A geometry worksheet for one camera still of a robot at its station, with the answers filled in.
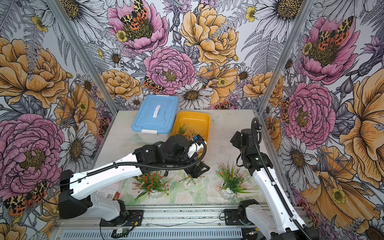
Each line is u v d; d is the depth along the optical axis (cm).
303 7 72
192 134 94
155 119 93
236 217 74
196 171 57
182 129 92
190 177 78
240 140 71
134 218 74
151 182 69
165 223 74
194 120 116
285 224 39
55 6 70
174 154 50
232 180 77
